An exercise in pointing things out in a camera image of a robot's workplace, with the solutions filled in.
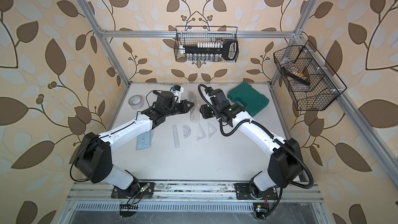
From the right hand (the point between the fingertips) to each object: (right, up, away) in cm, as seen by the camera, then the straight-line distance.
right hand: (203, 109), depth 82 cm
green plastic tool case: (+37, +4, +25) cm, 45 cm away
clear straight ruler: (-17, -17, +12) cm, 27 cm away
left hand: (-6, +4, -1) cm, 7 cm away
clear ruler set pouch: (-5, -3, 0) cm, 6 cm away
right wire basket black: (+52, +12, -7) cm, 54 cm away
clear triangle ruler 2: (+5, -14, +14) cm, 21 cm away
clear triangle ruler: (-2, -16, +12) cm, 20 cm away
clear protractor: (-11, -15, +14) cm, 23 cm away
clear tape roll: (-49, +3, +28) cm, 56 cm away
